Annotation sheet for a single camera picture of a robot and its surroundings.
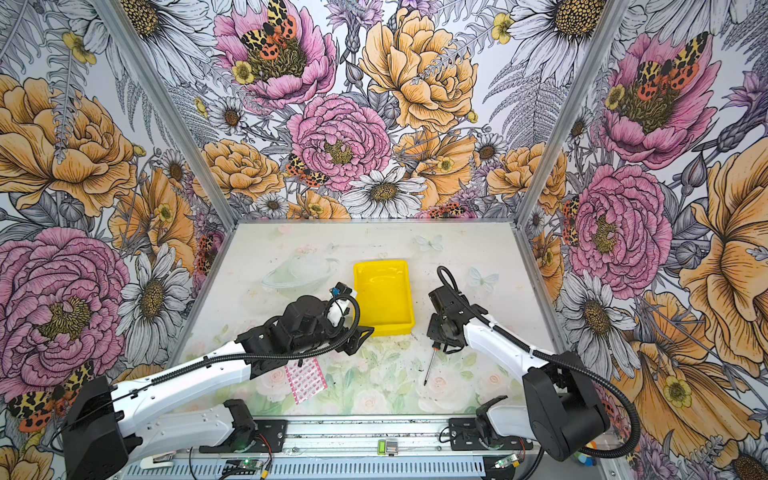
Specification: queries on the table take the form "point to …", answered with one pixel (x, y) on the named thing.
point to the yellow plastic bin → (383, 288)
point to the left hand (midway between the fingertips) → (356, 327)
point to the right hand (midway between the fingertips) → (438, 342)
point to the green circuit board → (250, 464)
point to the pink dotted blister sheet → (306, 380)
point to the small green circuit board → (505, 462)
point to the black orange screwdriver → (436, 346)
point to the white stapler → (161, 460)
